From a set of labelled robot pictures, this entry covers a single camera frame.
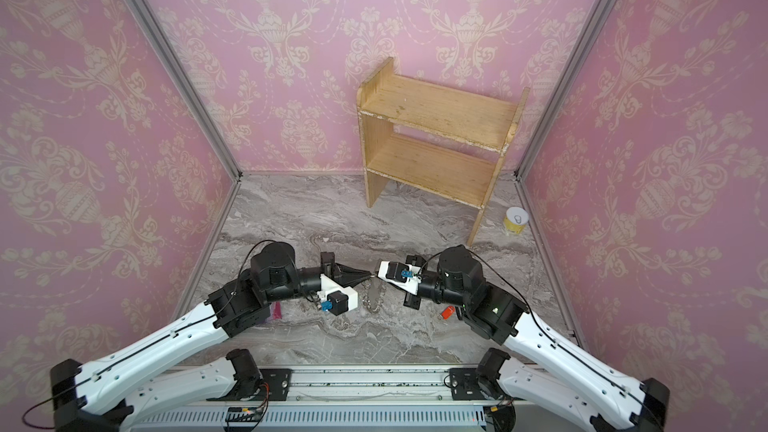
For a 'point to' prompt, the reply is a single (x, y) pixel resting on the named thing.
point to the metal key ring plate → (365, 286)
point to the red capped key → (446, 313)
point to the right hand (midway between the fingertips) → (381, 270)
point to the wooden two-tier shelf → (443, 140)
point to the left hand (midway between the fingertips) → (367, 269)
